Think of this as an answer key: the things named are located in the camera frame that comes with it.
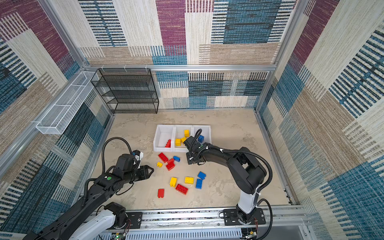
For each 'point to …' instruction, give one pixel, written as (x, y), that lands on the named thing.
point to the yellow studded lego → (189, 180)
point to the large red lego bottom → (181, 189)
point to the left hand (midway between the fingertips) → (151, 168)
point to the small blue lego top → (177, 159)
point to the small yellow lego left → (160, 165)
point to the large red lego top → (163, 157)
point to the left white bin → (163, 133)
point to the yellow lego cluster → (183, 139)
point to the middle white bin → (178, 131)
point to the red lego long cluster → (168, 144)
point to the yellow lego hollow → (186, 133)
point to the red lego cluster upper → (170, 164)
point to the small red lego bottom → (161, 193)
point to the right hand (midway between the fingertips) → (193, 159)
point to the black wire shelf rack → (127, 91)
